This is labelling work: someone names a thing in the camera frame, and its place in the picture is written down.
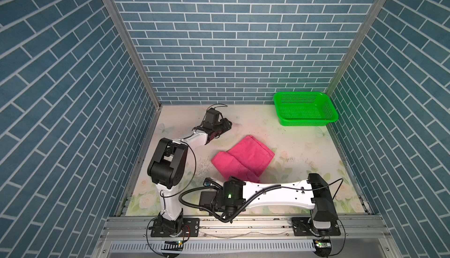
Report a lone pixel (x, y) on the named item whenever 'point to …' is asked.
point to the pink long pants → (246, 160)
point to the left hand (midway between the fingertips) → (233, 124)
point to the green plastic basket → (304, 109)
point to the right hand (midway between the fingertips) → (233, 189)
